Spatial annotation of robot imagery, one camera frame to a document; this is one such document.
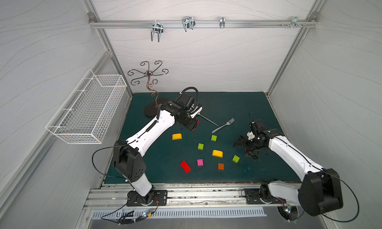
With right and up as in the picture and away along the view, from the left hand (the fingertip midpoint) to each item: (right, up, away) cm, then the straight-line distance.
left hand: (194, 125), depth 81 cm
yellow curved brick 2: (+14, -18, +7) cm, 24 cm away
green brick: (+12, -10, +13) cm, 20 cm away
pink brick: (+3, -22, +3) cm, 22 cm away
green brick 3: (+24, -20, +5) cm, 32 cm away
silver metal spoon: (+3, +5, +27) cm, 27 cm away
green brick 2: (+4, -14, +10) cm, 18 cm away
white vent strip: (-4, -41, -10) cm, 42 cm away
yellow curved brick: (-12, -9, +15) cm, 21 cm away
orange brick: (+15, -23, +1) cm, 28 cm away
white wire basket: (-51, +6, -12) cm, 52 cm away
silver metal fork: (+17, -4, +19) cm, 26 cm away
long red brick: (-5, -24, +1) cm, 24 cm away
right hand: (+26, -14, +2) cm, 29 cm away
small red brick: (+2, -1, +24) cm, 24 cm away
